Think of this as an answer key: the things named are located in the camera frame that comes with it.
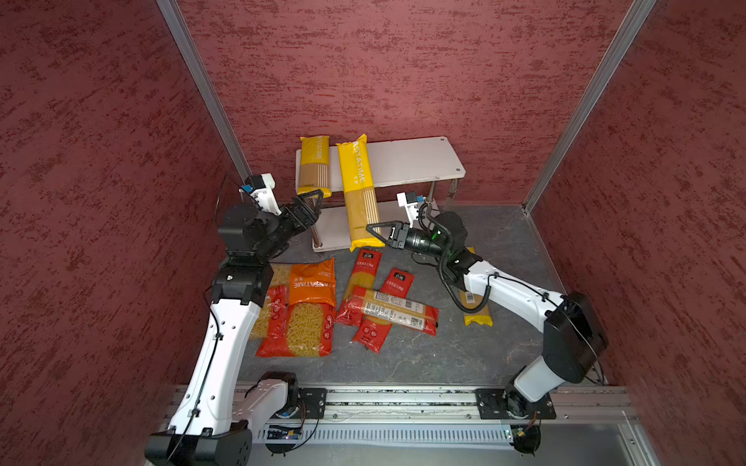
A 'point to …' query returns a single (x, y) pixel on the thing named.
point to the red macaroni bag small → (271, 324)
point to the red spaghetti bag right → (371, 334)
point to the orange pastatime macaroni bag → (313, 282)
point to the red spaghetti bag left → (363, 275)
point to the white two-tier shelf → (394, 163)
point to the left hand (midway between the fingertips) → (317, 203)
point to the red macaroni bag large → (309, 329)
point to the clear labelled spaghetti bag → (383, 307)
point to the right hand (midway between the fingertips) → (366, 234)
